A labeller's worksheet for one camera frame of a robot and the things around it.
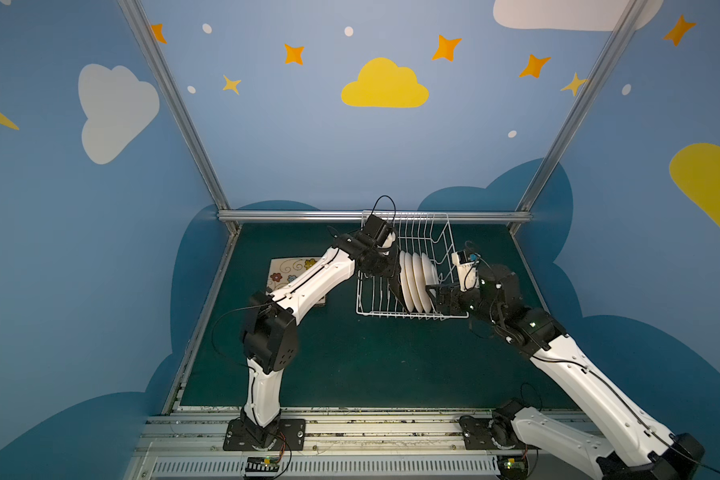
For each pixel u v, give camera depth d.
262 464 0.73
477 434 0.75
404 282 0.85
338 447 0.73
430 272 0.90
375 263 0.72
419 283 0.86
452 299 0.64
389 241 0.70
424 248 0.93
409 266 0.88
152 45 0.73
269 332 0.49
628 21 0.70
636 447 0.39
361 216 1.12
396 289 0.85
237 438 0.73
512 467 0.73
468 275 0.62
